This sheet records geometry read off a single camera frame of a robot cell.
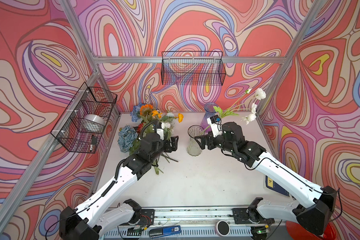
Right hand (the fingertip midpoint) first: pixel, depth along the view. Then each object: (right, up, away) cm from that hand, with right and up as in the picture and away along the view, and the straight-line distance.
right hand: (203, 138), depth 74 cm
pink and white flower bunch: (-28, +9, +28) cm, 41 cm away
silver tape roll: (-53, +8, -3) cm, 53 cm away
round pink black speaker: (+7, -40, -7) cm, 41 cm away
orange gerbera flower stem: (-35, +18, +24) cm, 46 cm away
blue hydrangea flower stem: (-45, +16, +35) cm, 59 cm away
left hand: (-15, +1, 0) cm, 15 cm away
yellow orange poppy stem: (-12, +14, +28) cm, 33 cm away
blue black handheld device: (-22, -42, -8) cm, 48 cm away
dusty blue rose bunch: (-44, 0, +15) cm, 47 cm away
